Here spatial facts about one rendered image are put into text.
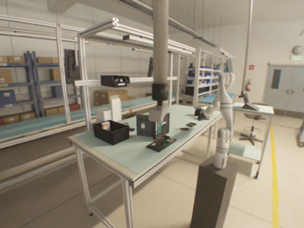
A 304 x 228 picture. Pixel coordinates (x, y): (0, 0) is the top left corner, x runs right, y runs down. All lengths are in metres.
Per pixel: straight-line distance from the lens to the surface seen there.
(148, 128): 1.37
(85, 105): 1.56
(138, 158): 1.07
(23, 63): 4.38
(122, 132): 1.30
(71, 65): 2.76
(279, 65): 7.67
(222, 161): 1.30
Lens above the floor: 1.57
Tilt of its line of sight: 15 degrees down
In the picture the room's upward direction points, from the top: straight up
